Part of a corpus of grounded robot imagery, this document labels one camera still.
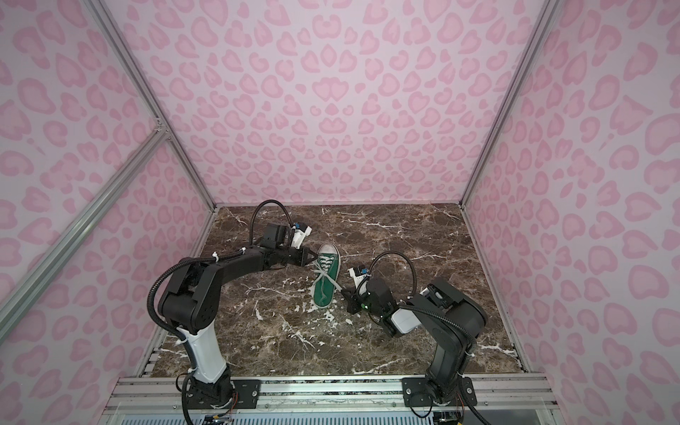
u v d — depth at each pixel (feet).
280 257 2.68
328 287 2.98
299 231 2.89
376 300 2.35
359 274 2.65
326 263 3.19
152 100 2.82
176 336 1.71
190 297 1.67
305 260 2.82
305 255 2.82
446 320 1.54
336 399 2.41
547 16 2.27
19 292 1.70
